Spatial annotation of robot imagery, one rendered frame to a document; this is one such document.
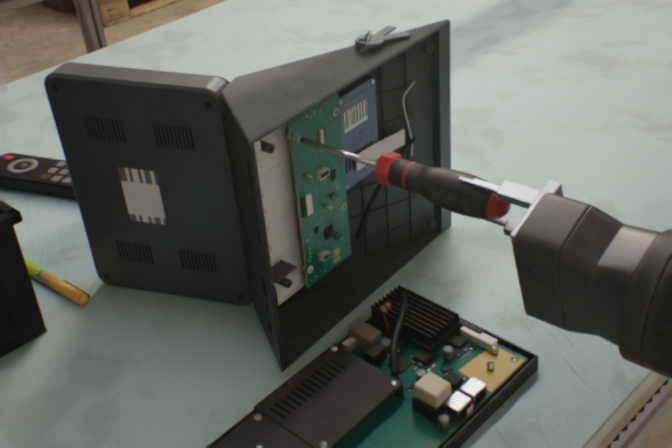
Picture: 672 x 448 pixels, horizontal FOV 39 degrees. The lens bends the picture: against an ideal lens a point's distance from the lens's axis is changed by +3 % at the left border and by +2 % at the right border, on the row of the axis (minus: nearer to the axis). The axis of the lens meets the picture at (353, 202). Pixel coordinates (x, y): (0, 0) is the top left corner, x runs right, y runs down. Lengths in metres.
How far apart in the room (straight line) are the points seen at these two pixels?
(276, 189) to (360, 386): 0.16
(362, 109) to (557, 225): 0.27
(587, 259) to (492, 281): 0.32
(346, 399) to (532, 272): 0.21
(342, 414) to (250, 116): 0.22
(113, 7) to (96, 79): 3.57
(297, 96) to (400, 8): 0.74
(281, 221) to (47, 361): 0.23
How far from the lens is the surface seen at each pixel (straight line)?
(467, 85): 1.15
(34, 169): 1.05
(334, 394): 0.68
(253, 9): 1.44
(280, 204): 0.70
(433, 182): 0.59
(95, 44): 2.84
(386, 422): 0.68
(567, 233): 0.51
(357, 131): 0.75
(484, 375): 0.71
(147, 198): 0.78
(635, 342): 0.51
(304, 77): 0.70
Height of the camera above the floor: 1.50
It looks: 33 degrees down
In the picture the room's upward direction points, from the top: 4 degrees counter-clockwise
